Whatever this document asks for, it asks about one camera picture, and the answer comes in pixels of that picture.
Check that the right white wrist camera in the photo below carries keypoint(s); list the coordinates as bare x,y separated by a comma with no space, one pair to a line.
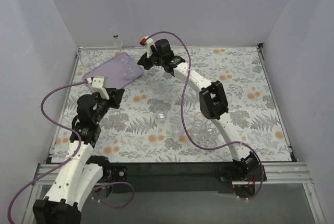
148,43

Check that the purple plastic tray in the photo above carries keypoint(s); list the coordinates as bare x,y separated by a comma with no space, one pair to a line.
113,69

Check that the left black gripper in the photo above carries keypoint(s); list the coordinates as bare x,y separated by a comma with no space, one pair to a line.
115,97

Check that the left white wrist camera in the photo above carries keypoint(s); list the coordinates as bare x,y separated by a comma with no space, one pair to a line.
97,84

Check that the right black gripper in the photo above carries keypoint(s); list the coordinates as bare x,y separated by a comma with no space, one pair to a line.
145,61

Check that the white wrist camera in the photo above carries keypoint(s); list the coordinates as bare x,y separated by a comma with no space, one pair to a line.
97,84
148,43

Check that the clear stemmed glass back left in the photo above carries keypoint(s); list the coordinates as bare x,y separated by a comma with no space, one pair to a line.
85,59

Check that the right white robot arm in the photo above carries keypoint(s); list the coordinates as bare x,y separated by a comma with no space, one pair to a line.
212,100

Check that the floral patterned tablecloth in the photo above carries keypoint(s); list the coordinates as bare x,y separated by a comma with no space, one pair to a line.
131,133

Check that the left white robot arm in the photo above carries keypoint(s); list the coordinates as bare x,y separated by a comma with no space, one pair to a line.
77,177

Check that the large clear tumbler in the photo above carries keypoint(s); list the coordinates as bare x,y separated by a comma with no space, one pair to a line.
211,131
131,69

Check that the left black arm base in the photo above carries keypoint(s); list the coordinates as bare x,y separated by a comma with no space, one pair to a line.
117,174

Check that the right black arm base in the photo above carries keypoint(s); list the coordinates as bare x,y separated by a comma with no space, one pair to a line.
243,182

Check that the clear champagne flute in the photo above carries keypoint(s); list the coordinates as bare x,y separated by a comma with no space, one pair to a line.
117,39

